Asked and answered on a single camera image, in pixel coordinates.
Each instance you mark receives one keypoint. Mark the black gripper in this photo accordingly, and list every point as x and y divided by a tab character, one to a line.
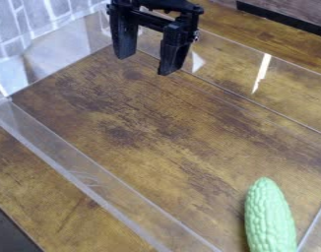
179	34

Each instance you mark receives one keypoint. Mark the green bumpy bitter gourd toy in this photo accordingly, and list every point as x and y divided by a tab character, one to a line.
268	223

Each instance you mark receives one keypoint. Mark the clear acrylic enclosure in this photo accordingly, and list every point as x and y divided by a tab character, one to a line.
121	161

